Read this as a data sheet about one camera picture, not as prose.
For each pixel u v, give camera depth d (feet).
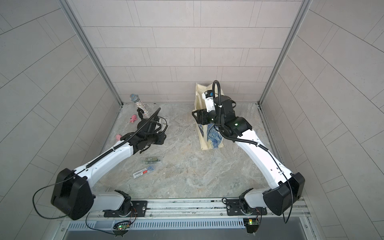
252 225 2.23
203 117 1.99
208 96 1.97
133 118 3.42
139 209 2.32
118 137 3.08
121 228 2.11
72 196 1.30
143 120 3.26
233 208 2.33
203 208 2.38
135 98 2.65
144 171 2.65
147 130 2.08
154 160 2.83
